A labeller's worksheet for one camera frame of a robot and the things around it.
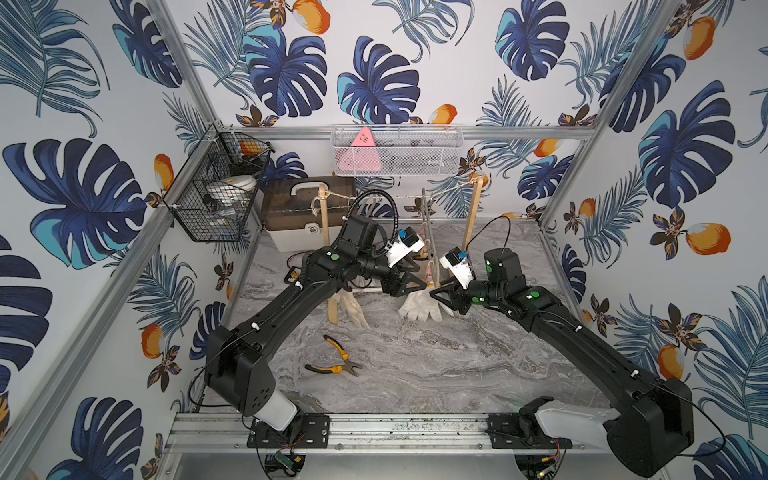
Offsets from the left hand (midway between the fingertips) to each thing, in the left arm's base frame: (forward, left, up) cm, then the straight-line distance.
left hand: (419, 270), depth 71 cm
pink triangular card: (+37, +17, +7) cm, 41 cm away
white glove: (0, -2, -16) cm, 16 cm away
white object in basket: (+18, +51, +6) cm, 54 cm away
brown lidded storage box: (+28, +41, -13) cm, 52 cm away
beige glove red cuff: (-3, +16, -13) cm, 21 cm away
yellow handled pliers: (-15, +18, -27) cm, 36 cm away
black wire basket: (+37, +63, +4) cm, 73 cm away
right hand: (+1, -5, -7) cm, 9 cm away
